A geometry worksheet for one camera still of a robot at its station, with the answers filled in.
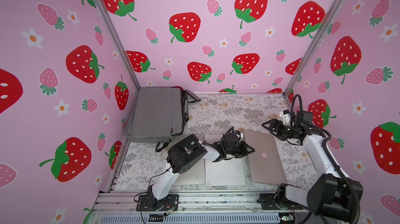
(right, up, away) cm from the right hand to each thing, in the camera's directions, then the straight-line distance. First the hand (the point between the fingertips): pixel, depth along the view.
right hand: (265, 128), depth 82 cm
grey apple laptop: (+2, -20, +4) cm, 21 cm away
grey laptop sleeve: (-62, +7, +16) cm, 65 cm away
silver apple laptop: (-19, -24, +1) cm, 31 cm away
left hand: (-4, -14, +2) cm, 14 cm away
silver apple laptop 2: (-38, -25, -1) cm, 45 cm away
